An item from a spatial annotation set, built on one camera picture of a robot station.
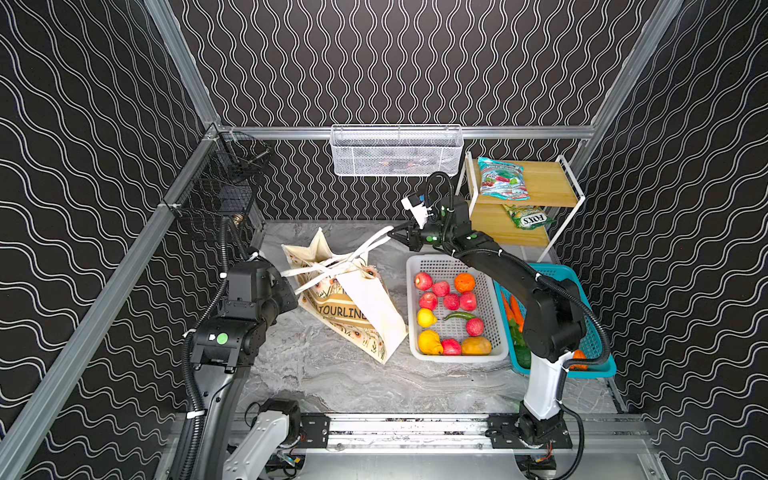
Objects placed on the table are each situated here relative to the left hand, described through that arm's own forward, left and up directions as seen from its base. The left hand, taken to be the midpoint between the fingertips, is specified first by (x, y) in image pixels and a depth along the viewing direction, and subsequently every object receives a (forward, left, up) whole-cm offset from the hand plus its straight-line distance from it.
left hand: (284, 285), depth 68 cm
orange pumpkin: (-3, -74, -25) cm, 78 cm away
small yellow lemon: (+7, -34, -26) cm, 43 cm away
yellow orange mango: (-2, -47, -25) cm, 53 cm away
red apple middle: (+17, -39, -25) cm, 50 cm away
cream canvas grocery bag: (+3, -13, -9) cm, 16 cm away
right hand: (+23, -25, -5) cm, 34 cm away
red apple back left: (+20, -34, -25) cm, 46 cm away
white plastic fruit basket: (+9, -52, -23) cm, 58 cm away
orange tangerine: (+20, -47, -25) cm, 57 cm away
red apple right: (+13, -47, -25) cm, 55 cm away
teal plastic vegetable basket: (0, -79, -25) cm, 83 cm away
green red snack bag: (+32, -53, +6) cm, 62 cm away
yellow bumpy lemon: (-1, -35, -25) cm, 43 cm away
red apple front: (-2, -40, -24) cm, 47 cm away
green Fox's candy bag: (+37, -67, -12) cm, 78 cm away
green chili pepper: (+11, -45, -30) cm, 55 cm away
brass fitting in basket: (+21, +18, +1) cm, 28 cm away
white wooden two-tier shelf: (+41, -66, -10) cm, 79 cm away
